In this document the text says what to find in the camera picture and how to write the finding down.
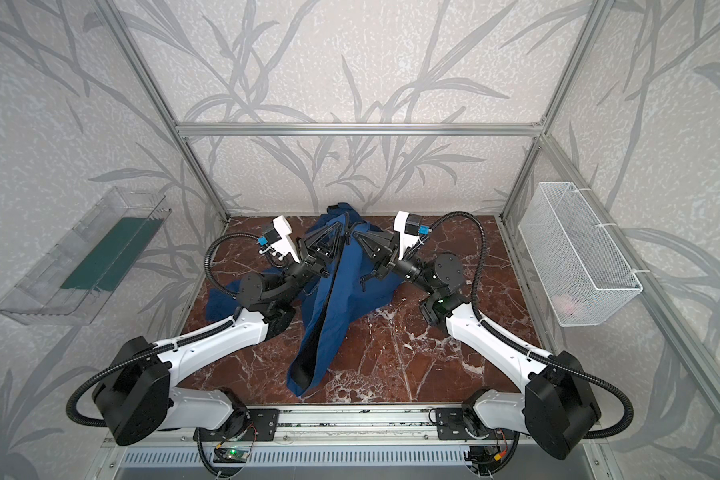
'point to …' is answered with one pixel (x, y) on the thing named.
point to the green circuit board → (230, 455)
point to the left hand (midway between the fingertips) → (345, 223)
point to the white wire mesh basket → (584, 276)
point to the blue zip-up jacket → (321, 313)
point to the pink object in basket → (564, 304)
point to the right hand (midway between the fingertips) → (359, 226)
